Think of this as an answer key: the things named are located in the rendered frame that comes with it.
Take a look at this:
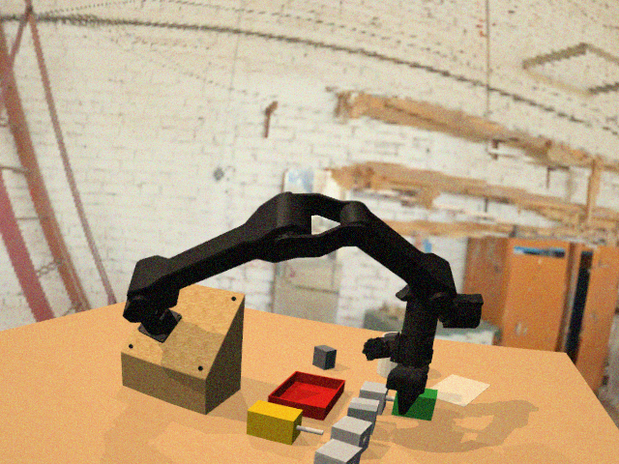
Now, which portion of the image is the green block with grey pin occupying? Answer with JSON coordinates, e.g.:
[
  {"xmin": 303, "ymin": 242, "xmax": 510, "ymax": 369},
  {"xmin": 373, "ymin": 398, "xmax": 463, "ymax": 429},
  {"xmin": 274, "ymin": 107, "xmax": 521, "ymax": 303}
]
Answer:
[{"xmin": 386, "ymin": 389, "xmax": 438, "ymax": 421}]

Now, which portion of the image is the red tray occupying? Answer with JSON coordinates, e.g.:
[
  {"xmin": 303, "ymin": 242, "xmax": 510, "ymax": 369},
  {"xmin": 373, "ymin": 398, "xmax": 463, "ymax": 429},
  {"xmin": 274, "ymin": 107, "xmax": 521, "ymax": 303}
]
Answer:
[{"xmin": 268, "ymin": 371, "xmax": 346, "ymax": 421}]

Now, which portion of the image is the beige open cylinder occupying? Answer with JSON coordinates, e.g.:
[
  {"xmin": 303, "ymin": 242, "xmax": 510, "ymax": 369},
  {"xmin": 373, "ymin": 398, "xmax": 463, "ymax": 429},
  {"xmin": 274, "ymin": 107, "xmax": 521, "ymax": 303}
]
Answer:
[{"xmin": 376, "ymin": 332, "xmax": 398, "ymax": 378}]

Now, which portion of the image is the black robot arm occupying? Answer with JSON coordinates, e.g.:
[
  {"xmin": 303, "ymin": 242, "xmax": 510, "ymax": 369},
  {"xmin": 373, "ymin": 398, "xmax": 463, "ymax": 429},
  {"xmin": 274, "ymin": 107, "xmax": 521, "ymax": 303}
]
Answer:
[{"xmin": 123, "ymin": 191, "xmax": 484, "ymax": 343}]

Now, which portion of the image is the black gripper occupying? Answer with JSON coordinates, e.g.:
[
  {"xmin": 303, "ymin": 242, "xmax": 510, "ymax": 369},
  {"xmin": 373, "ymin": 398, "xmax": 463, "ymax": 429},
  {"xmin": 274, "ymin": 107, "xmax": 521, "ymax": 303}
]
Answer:
[{"xmin": 385, "ymin": 325, "xmax": 436, "ymax": 415}]

